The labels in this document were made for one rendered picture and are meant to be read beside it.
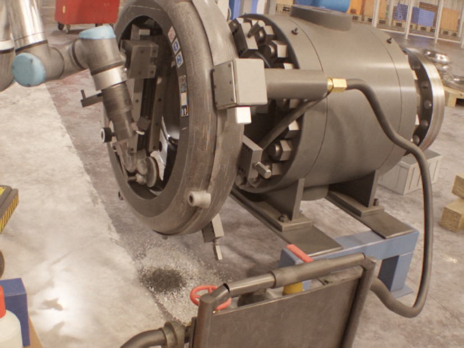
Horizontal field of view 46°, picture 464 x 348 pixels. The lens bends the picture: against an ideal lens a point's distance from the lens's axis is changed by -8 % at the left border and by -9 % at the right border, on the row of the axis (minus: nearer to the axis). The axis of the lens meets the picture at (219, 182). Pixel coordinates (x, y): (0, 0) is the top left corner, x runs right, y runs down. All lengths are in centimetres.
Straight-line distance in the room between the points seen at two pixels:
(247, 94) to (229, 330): 55
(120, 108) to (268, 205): 67
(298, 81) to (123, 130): 46
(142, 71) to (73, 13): 537
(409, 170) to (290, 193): 130
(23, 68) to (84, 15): 556
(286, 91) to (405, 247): 86
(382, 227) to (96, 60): 109
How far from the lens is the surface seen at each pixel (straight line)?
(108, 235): 224
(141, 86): 170
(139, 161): 180
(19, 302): 85
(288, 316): 108
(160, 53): 168
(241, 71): 131
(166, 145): 185
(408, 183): 307
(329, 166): 182
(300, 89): 141
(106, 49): 150
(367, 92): 160
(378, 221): 203
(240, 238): 231
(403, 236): 200
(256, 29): 141
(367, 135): 184
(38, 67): 144
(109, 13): 712
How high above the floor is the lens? 106
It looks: 22 degrees down
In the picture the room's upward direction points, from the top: 7 degrees clockwise
